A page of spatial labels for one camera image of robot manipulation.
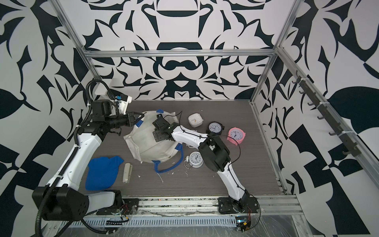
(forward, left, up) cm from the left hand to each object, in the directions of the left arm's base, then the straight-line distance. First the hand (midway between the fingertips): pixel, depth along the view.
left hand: (141, 112), depth 75 cm
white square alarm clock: (+14, -29, -25) cm, 41 cm away
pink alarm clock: (+2, -55, -27) cm, 61 cm away
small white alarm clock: (-15, -27, -25) cm, 40 cm away
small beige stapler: (-21, +11, -26) cm, 35 cm away
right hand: (+4, -7, -21) cm, 23 cm away
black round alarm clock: (+8, -43, -26) cm, 51 cm away
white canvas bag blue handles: (-3, +5, -25) cm, 25 cm away
